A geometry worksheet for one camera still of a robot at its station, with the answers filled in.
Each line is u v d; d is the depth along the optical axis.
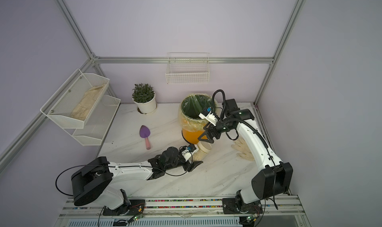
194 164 0.72
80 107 0.77
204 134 0.66
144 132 1.04
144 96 1.03
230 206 0.73
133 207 0.74
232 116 0.55
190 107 0.95
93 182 0.43
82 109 0.76
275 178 0.42
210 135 0.64
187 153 0.69
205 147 0.70
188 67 0.95
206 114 0.65
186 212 0.73
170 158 0.63
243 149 0.95
